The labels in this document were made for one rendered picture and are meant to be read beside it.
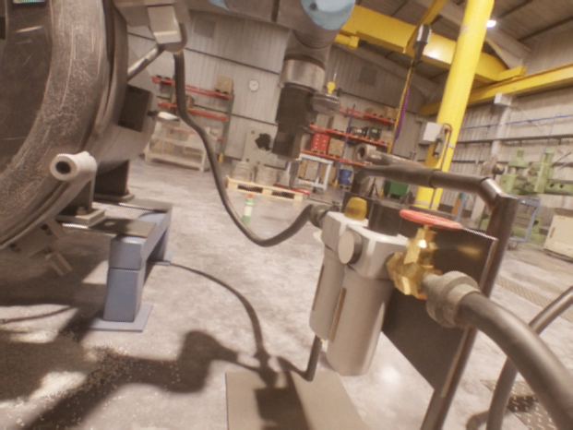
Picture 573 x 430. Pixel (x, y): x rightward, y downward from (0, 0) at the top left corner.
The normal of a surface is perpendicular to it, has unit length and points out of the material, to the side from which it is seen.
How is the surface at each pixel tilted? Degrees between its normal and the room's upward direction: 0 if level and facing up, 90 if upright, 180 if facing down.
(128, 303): 90
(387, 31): 90
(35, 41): 90
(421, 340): 90
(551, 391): 81
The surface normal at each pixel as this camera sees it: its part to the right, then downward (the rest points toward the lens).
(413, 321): -0.93, -0.16
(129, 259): 0.28, 0.20
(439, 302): 0.04, 0.19
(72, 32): 0.63, 0.22
